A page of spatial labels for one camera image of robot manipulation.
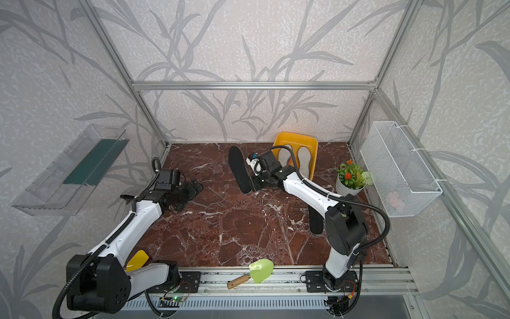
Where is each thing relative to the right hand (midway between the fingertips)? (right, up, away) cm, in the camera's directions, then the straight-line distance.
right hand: (250, 180), depth 86 cm
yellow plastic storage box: (+15, +14, -12) cm, 24 cm away
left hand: (-22, -4, -1) cm, 23 cm away
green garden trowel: (+5, -35, -9) cm, 36 cm away
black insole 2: (+30, -19, +3) cm, 36 cm away
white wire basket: (+51, +3, -22) cm, 55 cm away
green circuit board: (-24, -41, -15) cm, 50 cm away
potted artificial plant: (+45, 0, +1) cm, 45 cm away
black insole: (-5, +5, +2) cm, 7 cm away
